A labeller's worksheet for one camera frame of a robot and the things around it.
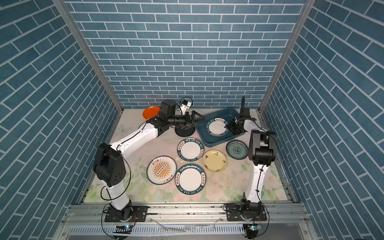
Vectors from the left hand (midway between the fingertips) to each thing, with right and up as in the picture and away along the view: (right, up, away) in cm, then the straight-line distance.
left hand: (201, 121), depth 78 cm
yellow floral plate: (+8, -25, +14) cm, 30 cm away
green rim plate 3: (-6, -33, +7) cm, 34 cm away
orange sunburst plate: (-24, -29, +11) cm, 39 cm away
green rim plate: (-7, -19, +19) cm, 27 cm away
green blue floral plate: (+24, -19, +21) cm, 37 cm away
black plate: (-11, -8, +24) cm, 28 cm away
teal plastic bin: (+21, +6, +37) cm, 43 cm away
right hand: (+18, -3, +26) cm, 32 cm away
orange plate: (-40, +8, +41) cm, 58 cm away
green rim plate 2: (+11, -4, +31) cm, 33 cm away
